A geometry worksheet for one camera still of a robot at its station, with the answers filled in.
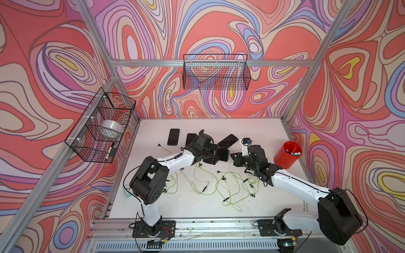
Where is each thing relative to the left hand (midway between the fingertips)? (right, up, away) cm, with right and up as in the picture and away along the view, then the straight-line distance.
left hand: (224, 151), depth 88 cm
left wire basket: (-58, +10, -20) cm, 62 cm away
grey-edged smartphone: (-33, +8, +21) cm, 40 cm away
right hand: (+4, -4, -3) cm, 6 cm away
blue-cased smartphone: (+5, +5, +20) cm, 21 cm away
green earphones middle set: (-14, -9, +8) cm, 18 cm away
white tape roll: (-54, +12, -17) cm, 58 cm away
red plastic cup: (+34, -1, -4) cm, 34 cm away
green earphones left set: (-29, -20, 0) cm, 35 cm away
